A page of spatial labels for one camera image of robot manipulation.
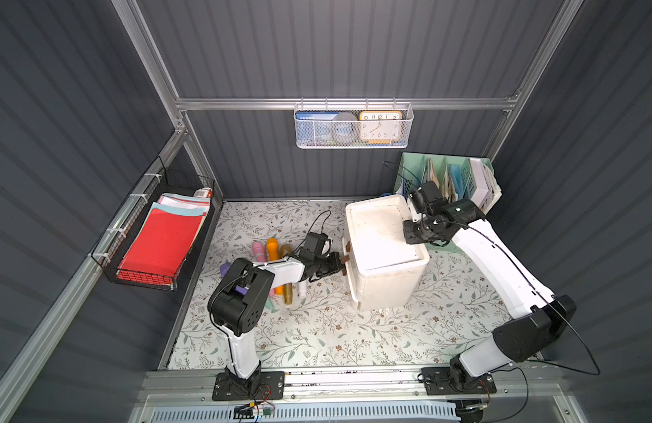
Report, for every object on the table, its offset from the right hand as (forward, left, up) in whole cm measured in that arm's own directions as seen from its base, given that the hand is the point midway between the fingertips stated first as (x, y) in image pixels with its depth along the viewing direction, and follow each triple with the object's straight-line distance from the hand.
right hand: (417, 234), depth 79 cm
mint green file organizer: (+27, -19, 0) cm, 33 cm away
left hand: (0, +22, -18) cm, 28 cm away
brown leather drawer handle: (-3, +21, -3) cm, 21 cm away
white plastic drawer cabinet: (-12, +12, +1) cm, 17 cm away
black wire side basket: (+11, +79, +9) cm, 80 cm away
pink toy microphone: (+6, +54, -20) cm, 58 cm away
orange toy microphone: (+9, +50, -21) cm, 54 cm away
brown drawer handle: (-3, +22, -9) cm, 24 cm away
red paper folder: (-9, +72, +6) cm, 73 cm away
